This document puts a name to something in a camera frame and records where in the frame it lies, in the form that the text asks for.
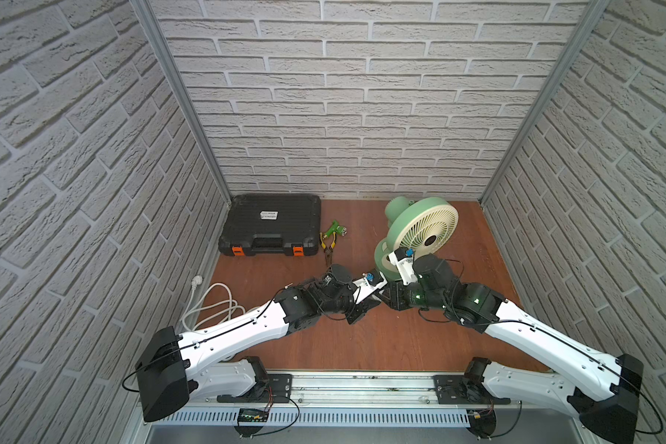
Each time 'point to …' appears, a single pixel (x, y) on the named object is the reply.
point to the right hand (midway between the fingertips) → (380, 292)
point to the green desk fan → (425, 227)
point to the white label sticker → (269, 215)
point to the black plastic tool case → (286, 224)
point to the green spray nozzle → (336, 228)
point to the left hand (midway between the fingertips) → (371, 286)
